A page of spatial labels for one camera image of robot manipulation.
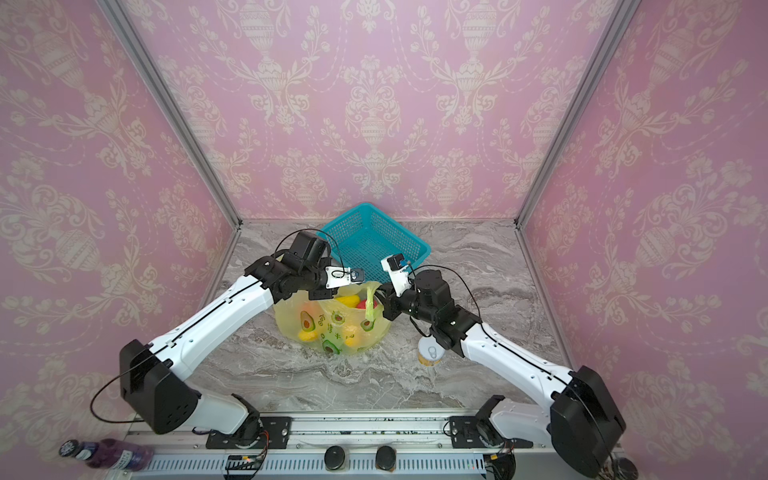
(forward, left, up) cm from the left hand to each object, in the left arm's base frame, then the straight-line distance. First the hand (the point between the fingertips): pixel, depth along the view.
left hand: (338, 274), depth 80 cm
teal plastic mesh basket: (+32, -4, -20) cm, 38 cm away
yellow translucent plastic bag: (-11, -4, -6) cm, 13 cm away
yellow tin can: (-15, -26, -14) cm, 33 cm away
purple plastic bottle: (-40, +45, -11) cm, 61 cm away
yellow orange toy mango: (+1, -2, -15) cm, 15 cm away
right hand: (-6, -10, +3) cm, 12 cm away
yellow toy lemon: (-11, +9, -16) cm, 21 cm away
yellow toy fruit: (-14, -3, -12) cm, 19 cm away
